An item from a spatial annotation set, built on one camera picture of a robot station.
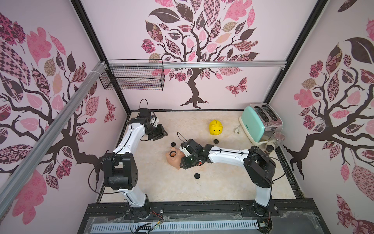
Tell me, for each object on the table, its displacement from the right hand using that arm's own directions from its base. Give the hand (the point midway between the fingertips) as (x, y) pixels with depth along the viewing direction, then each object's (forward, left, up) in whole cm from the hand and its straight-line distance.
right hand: (181, 164), depth 85 cm
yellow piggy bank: (+26, -24, +2) cm, 35 cm away
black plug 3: (-5, -9, -5) cm, 12 cm away
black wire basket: (+51, +31, +30) cm, 66 cm away
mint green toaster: (+21, -50, +11) cm, 56 cm away
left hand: (+13, +9, +9) cm, 19 cm away
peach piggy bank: (+3, +4, +4) cm, 7 cm away
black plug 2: (+19, -24, -5) cm, 31 cm away
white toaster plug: (+27, -41, -5) cm, 49 cm away
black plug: (+17, +7, -6) cm, 20 cm away
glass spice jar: (+19, -67, -8) cm, 70 cm away
